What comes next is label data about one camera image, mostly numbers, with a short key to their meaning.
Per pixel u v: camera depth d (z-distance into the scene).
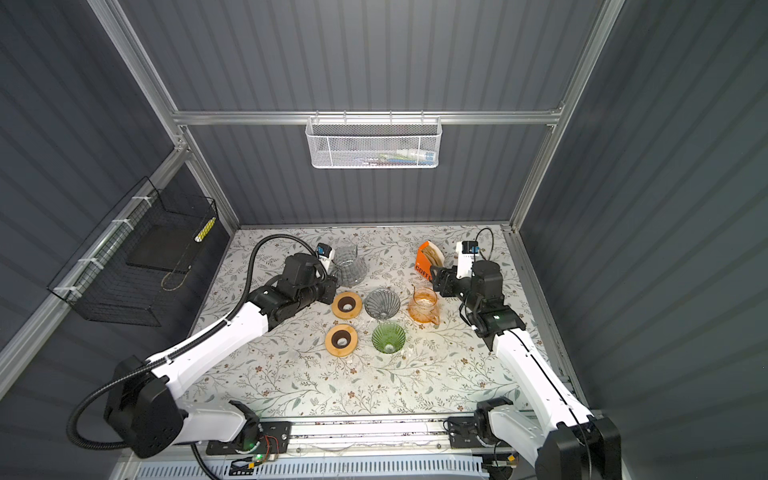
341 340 0.90
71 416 0.38
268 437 0.72
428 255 0.99
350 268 0.83
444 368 0.85
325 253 0.72
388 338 0.91
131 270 0.72
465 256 0.69
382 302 0.97
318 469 0.77
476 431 0.73
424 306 0.97
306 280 0.63
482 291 0.58
